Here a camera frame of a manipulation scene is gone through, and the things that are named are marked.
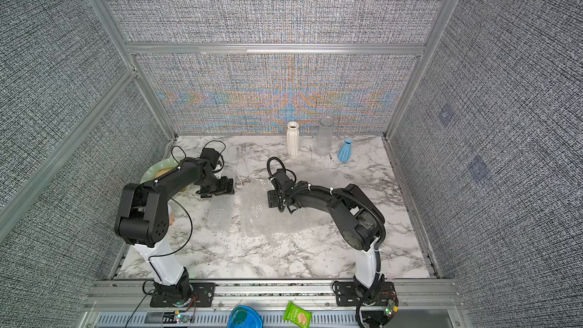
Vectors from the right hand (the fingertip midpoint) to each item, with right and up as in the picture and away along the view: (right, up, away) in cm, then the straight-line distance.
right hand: (275, 192), depth 95 cm
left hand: (-20, +1, -1) cm, 20 cm away
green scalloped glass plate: (-51, +9, +3) cm, 52 cm away
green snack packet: (+8, -33, -26) cm, 43 cm away
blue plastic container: (-6, -29, -33) cm, 44 cm away
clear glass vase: (+22, +25, +15) cm, 36 cm away
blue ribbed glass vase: (+31, +17, +9) cm, 36 cm away
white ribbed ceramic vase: (+7, +23, +8) cm, 25 cm away
